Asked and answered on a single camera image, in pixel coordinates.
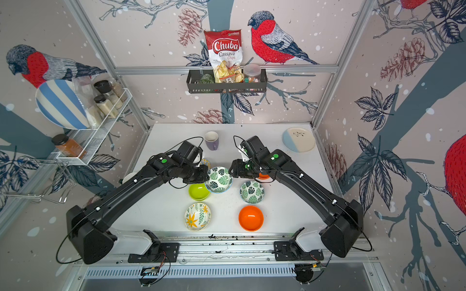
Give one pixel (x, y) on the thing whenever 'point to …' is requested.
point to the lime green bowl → (199, 191)
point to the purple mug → (212, 140)
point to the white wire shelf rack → (90, 139)
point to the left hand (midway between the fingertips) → (213, 174)
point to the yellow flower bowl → (197, 216)
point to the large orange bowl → (250, 218)
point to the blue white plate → (298, 139)
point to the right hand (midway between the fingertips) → (233, 171)
